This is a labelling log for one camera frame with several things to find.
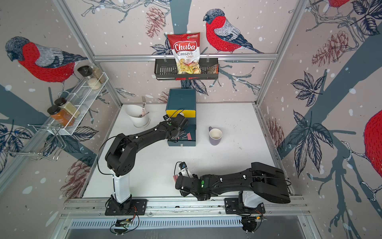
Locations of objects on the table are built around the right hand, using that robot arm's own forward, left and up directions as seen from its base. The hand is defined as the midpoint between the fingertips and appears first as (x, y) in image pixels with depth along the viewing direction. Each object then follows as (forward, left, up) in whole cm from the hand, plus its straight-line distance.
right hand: (182, 184), depth 78 cm
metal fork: (+53, +32, +14) cm, 63 cm away
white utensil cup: (+44, +37, +8) cm, 58 cm away
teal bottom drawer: (+30, +1, -2) cm, 30 cm away
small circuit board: (-18, +26, -3) cm, 32 cm away
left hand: (+32, +4, +6) cm, 33 cm away
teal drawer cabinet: (+46, +3, +19) cm, 50 cm away
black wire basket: (+61, +14, +32) cm, 70 cm away
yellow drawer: (+36, -1, +17) cm, 40 cm away
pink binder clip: (+31, -1, -1) cm, 31 cm away
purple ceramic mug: (+30, -19, +2) cm, 36 cm away
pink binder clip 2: (+4, +5, -4) cm, 7 cm away
